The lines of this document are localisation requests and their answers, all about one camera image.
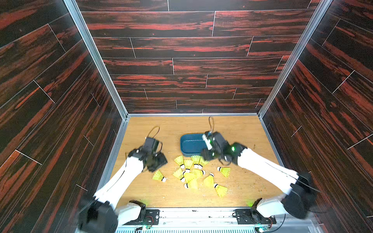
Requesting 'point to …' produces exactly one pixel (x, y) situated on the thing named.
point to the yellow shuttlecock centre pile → (189, 177)
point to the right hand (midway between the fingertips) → (206, 151)
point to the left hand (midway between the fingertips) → (166, 163)
